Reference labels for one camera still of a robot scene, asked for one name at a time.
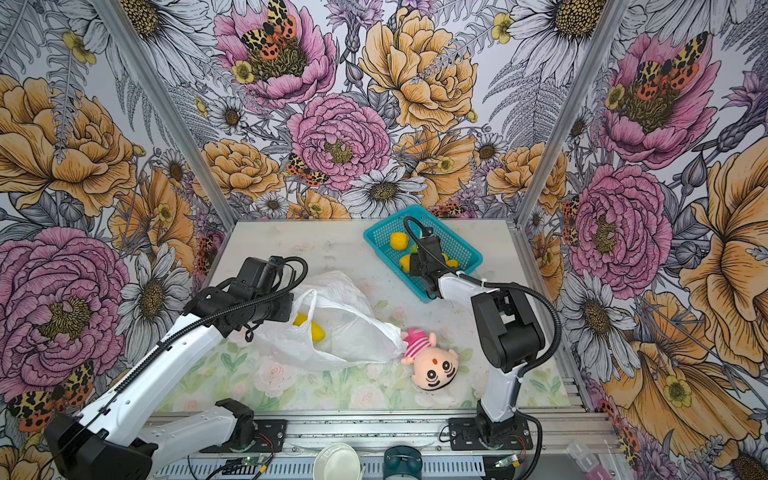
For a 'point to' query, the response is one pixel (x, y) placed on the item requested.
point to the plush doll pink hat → (433, 367)
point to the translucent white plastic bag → (354, 334)
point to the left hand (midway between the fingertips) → (282, 313)
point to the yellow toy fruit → (405, 263)
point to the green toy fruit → (414, 249)
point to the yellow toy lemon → (399, 241)
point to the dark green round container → (402, 460)
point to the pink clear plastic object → (586, 461)
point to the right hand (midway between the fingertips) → (421, 265)
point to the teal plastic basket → (378, 238)
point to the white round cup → (337, 461)
